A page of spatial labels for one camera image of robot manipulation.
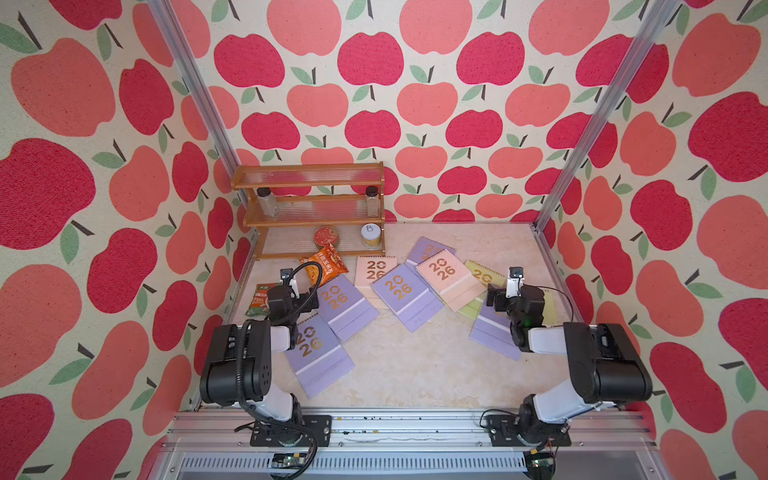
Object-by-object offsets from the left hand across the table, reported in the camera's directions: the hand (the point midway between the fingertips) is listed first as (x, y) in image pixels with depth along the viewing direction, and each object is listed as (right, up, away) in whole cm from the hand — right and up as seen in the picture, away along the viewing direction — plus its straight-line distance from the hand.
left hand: (302, 289), depth 95 cm
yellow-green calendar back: (+63, +4, +9) cm, 64 cm away
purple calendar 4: (+60, -12, -4) cm, 62 cm away
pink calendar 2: (+50, +2, +6) cm, 50 cm away
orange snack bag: (+8, +8, +9) cm, 14 cm away
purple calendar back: (+42, +13, +17) cm, 48 cm away
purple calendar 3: (+36, -5, +3) cm, 37 cm away
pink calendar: (+21, +6, +10) cm, 24 cm away
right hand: (+67, 0, -1) cm, 67 cm away
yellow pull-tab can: (+21, +19, +16) cm, 33 cm away
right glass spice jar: (+23, +32, +3) cm, 40 cm away
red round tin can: (+4, +18, +17) cm, 26 cm away
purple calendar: (+7, -19, -9) cm, 23 cm away
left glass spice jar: (-12, +30, +2) cm, 33 cm away
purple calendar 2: (+14, -6, +1) cm, 15 cm away
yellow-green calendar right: (+82, -8, +1) cm, 82 cm away
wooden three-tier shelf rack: (-2, +29, +25) cm, 39 cm away
